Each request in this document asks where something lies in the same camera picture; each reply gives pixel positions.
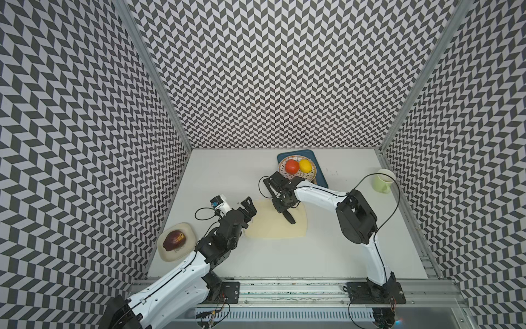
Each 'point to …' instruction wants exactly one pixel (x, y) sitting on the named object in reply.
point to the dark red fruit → (174, 240)
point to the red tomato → (292, 166)
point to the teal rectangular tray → (320, 178)
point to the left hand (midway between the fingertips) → (244, 204)
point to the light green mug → (382, 182)
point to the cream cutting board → (268, 222)
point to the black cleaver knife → (288, 216)
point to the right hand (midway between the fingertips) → (282, 207)
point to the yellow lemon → (305, 166)
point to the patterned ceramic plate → (309, 177)
